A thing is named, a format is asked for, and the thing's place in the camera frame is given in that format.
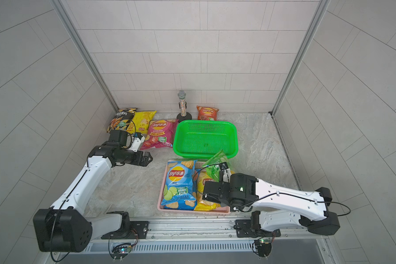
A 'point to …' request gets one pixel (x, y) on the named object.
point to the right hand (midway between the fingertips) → (227, 198)
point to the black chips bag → (121, 120)
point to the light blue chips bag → (180, 190)
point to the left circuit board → (120, 251)
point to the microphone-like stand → (183, 115)
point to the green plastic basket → (203, 139)
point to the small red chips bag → (207, 113)
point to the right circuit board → (264, 247)
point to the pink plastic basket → (199, 164)
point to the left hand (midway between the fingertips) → (147, 154)
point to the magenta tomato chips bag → (160, 135)
